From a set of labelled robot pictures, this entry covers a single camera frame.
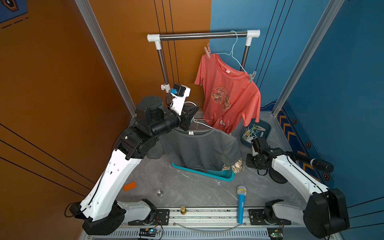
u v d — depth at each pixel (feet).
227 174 2.78
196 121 2.00
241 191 2.54
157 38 2.00
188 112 1.55
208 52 2.52
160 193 2.58
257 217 2.38
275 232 2.33
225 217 2.47
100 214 1.19
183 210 2.41
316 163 1.94
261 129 3.56
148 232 2.32
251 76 2.03
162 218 2.44
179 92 1.41
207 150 2.37
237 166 2.54
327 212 1.27
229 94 2.56
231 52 2.15
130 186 2.72
